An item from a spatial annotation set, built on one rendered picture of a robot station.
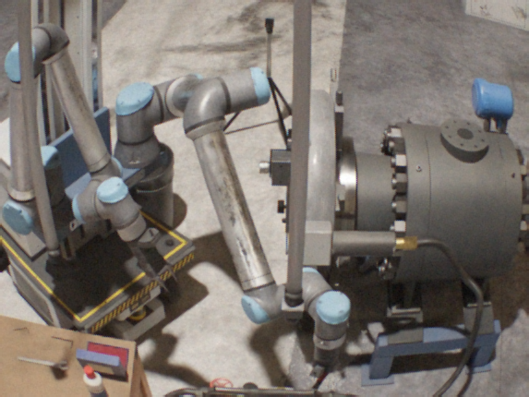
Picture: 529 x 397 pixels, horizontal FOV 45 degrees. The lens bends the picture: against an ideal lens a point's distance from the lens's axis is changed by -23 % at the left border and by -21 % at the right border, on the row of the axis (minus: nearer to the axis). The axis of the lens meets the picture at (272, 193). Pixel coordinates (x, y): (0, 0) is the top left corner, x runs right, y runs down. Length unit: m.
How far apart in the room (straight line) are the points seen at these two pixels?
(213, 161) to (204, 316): 1.21
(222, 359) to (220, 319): 0.24
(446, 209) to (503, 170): 0.30
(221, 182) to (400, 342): 1.02
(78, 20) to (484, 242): 1.67
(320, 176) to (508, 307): 1.35
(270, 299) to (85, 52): 1.10
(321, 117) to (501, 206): 0.73
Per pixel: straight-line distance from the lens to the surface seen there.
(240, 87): 2.13
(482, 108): 2.78
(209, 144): 2.09
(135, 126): 2.67
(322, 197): 2.38
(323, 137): 2.44
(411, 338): 2.77
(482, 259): 2.66
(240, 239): 2.07
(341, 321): 2.06
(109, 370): 2.31
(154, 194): 3.33
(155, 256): 2.21
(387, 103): 4.49
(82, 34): 2.58
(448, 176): 2.55
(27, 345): 2.51
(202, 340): 3.08
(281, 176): 2.63
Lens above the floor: 2.34
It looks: 38 degrees down
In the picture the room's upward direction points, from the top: 1 degrees clockwise
